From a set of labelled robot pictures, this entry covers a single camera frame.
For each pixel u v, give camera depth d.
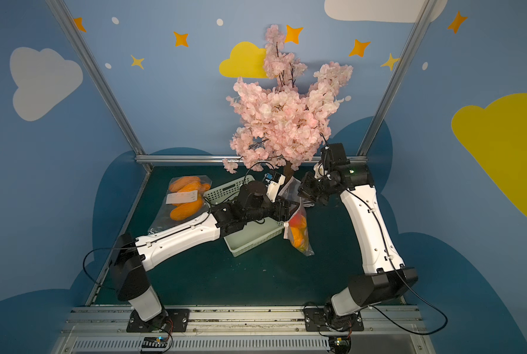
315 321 0.74
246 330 0.74
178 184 1.05
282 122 0.60
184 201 0.96
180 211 0.96
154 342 0.73
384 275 0.40
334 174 0.50
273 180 0.64
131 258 0.49
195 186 1.00
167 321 0.73
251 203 0.56
